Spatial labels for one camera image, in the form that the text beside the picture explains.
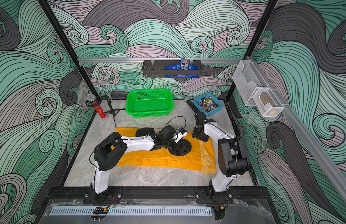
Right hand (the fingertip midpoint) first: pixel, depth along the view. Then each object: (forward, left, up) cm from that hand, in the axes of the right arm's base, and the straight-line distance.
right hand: (200, 137), depth 93 cm
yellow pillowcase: (-13, +1, -3) cm, 13 cm away
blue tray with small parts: (+35, -13, -4) cm, 37 cm away
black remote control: (+32, +3, -2) cm, 32 cm away
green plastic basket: (+36, +39, -3) cm, 53 cm away
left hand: (-7, +11, +3) cm, 13 cm away
